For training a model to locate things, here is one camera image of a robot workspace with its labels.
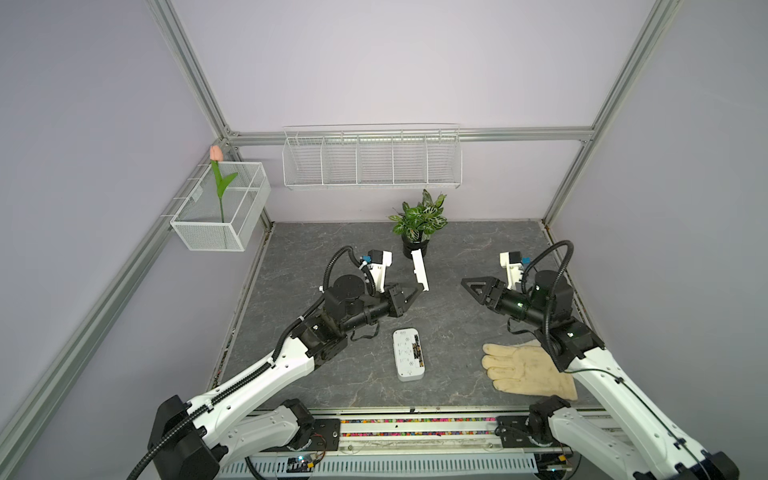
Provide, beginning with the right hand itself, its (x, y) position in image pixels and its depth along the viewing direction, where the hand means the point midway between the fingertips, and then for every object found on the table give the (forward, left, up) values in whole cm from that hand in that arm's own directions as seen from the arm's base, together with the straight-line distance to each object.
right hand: (465, 283), depth 72 cm
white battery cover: (0, +11, +6) cm, 13 cm away
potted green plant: (+23, +11, -3) cm, 25 cm away
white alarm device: (-13, +14, -22) cm, 29 cm away
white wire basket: (+20, +65, +4) cm, 68 cm away
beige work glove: (-13, -20, -24) cm, 34 cm away
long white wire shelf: (+48, +24, +4) cm, 54 cm away
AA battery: (-8, +11, -22) cm, 26 cm away
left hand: (-5, +10, +4) cm, 12 cm away
